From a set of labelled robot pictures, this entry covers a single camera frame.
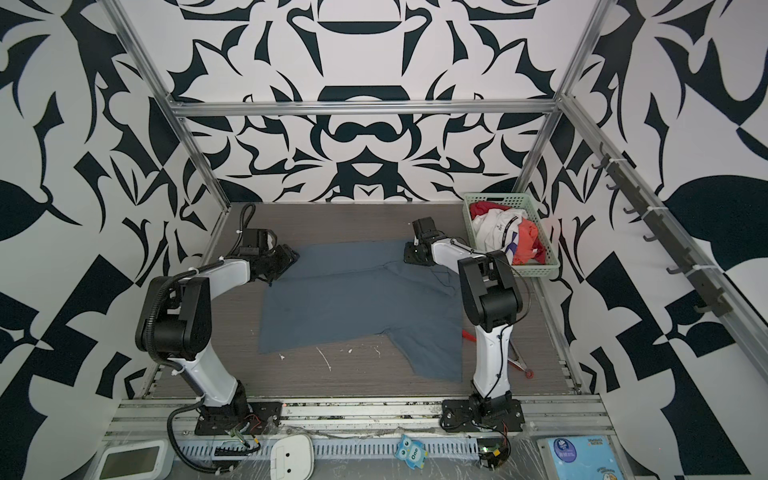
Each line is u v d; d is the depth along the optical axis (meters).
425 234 0.83
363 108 0.91
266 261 0.85
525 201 1.14
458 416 0.74
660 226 0.55
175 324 0.49
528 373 0.81
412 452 0.69
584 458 0.65
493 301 0.55
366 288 0.99
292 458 0.67
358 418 0.76
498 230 1.02
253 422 0.73
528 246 1.00
